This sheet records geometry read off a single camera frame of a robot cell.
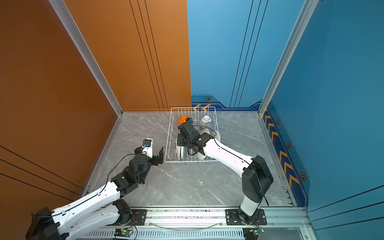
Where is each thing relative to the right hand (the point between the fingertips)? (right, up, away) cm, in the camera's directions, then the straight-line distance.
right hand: (178, 138), depth 82 cm
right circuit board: (+36, -44, -12) cm, 58 cm away
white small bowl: (+17, +12, +23) cm, 31 cm away
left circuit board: (-24, -44, -12) cm, 51 cm away
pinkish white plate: (+12, -10, +2) cm, 16 cm away
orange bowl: (0, +11, +23) cm, 26 cm away
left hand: (-12, -4, -3) cm, 13 cm away
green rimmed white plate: (+2, -6, -2) cm, 6 cm away
